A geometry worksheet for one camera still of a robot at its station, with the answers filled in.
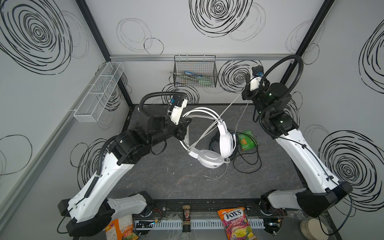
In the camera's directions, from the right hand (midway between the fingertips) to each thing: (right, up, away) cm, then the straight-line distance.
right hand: (248, 73), depth 60 cm
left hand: (-23, -19, -4) cm, 31 cm away
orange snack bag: (-55, -68, +5) cm, 87 cm away
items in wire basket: (-21, +5, +26) cm, 34 cm away
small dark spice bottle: (-26, -67, +7) cm, 72 cm away
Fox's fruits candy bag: (-3, -66, +6) cm, 67 cm away
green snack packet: (+11, -33, +34) cm, 49 cm away
